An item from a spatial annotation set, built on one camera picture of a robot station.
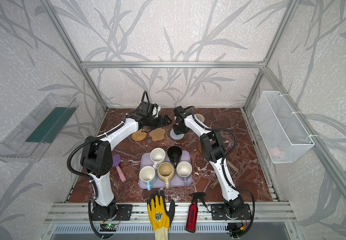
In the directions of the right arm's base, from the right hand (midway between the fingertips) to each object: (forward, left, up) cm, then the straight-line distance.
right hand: (178, 127), depth 105 cm
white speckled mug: (-21, +13, 0) cm, 25 cm away
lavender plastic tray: (-36, 0, -3) cm, 36 cm away
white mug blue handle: (-34, +16, +1) cm, 38 cm away
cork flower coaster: (-3, +15, -3) cm, 15 cm away
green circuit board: (-57, +33, -4) cm, 66 cm away
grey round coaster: (-6, +2, -2) cm, 7 cm away
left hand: (-3, +5, +14) cm, 16 cm away
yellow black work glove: (-54, +7, 0) cm, 55 cm away
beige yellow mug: (-30, +6, -2) cm, 31 cm away
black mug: (-21, +2, +3) cm, 22 cm away
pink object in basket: (-28, -49, +18) cm, 60 cm away
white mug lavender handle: (-30, -4, 0) cm, 30 cm away
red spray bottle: (-53, -8, +2) cm, 54 cm away
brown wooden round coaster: (-15, -14, -2) cm, 21 cm away
